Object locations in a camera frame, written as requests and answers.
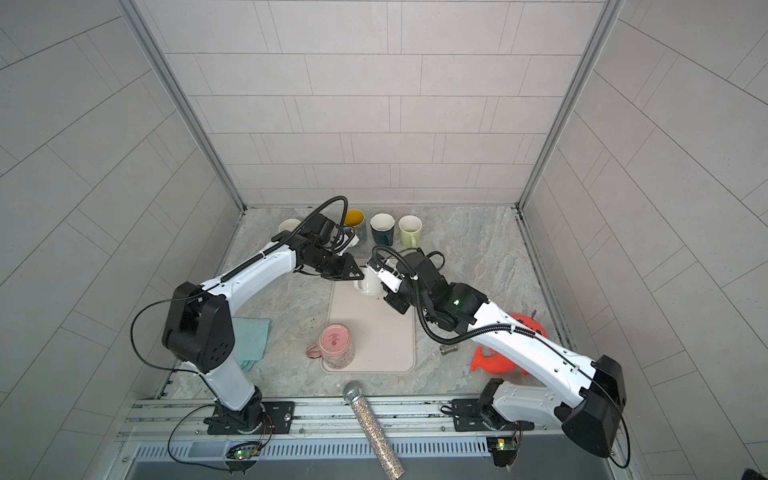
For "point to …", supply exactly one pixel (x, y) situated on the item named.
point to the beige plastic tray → (384, 338)
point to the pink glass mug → (335, 346)
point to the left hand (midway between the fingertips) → (368, 271)
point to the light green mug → (410, 231)
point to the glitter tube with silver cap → (353, 394)
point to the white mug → (370, 284)
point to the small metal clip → (447, 349)
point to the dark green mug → (382, 226)
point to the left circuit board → (245, 451)
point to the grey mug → (288, 224)
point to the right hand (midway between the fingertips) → (385, 280)
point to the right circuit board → (503, 449)
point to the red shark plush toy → (493, 362)
